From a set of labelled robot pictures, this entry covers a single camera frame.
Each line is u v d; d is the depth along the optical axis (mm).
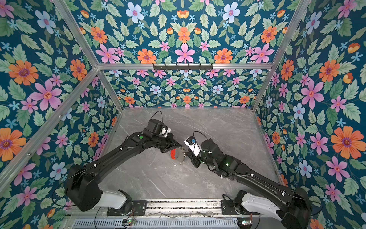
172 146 704
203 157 608
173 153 821
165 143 693
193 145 613
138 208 737
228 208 734
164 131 676
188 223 766
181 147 784
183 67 932
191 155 638
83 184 406
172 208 749
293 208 384
